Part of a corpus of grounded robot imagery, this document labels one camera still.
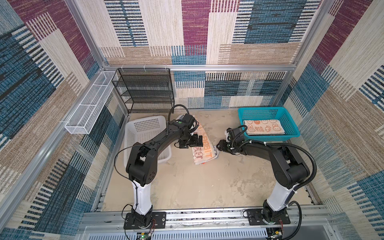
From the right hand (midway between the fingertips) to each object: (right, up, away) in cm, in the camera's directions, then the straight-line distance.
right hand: (219, 148), depth 97 cm
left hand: (-15, +4, -7) cm, 17 cm away
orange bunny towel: (+32, +13, +9) cm, 36 cm away
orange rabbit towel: (-7, -2, -1) cm, 7 cm away
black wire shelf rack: (-51, +40, +12) cm, 66 cm away
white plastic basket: (-53, +11, +8) cm, 55 cm away
